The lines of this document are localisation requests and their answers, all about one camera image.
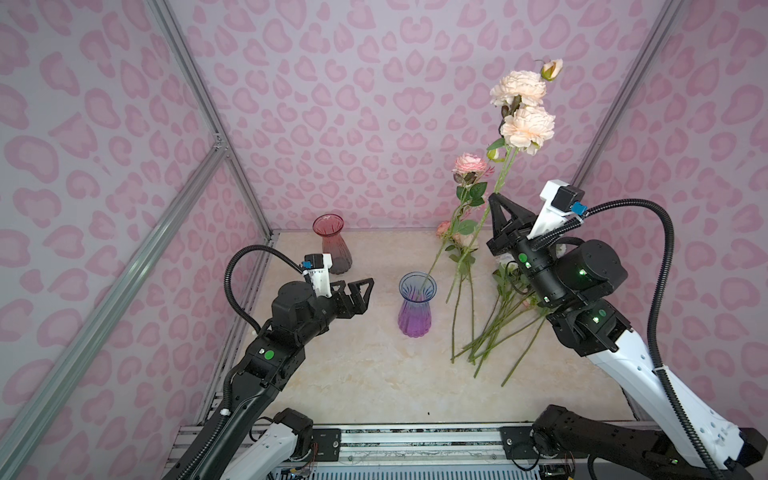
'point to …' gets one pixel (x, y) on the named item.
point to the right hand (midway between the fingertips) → (493, 194)
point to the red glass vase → (330, 226)
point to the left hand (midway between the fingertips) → (361, 278)
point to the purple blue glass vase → (417, 290)
